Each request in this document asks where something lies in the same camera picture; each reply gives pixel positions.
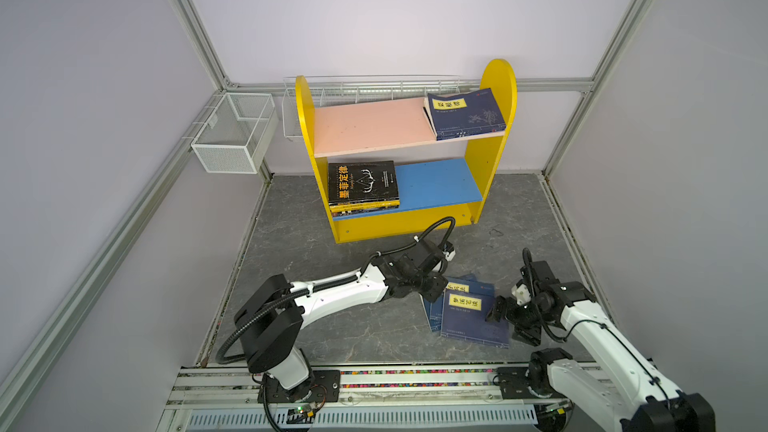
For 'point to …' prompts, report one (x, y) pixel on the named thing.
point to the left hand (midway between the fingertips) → (440, 286)
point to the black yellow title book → (351, 182)
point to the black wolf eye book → (344, 213)
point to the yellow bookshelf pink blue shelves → (438, 179)
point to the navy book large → (464, 314)
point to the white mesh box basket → (241, 135)
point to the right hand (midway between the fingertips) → (501, 328)
